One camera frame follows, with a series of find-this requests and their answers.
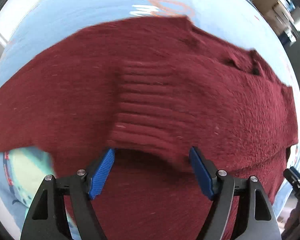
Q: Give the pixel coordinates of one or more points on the blue dinosaur print bed sheet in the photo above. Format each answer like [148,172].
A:
[51,21]

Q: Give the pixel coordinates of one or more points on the wooden drawer cabinet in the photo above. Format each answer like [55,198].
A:
[275,14]

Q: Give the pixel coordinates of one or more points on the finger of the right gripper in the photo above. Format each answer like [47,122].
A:
[293,177]

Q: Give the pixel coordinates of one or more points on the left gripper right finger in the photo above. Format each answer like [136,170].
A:
[255,217]

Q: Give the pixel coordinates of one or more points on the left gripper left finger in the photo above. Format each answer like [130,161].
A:
[46,218]

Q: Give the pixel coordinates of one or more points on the dark red knitted sweater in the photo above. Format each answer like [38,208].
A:
[151,87]

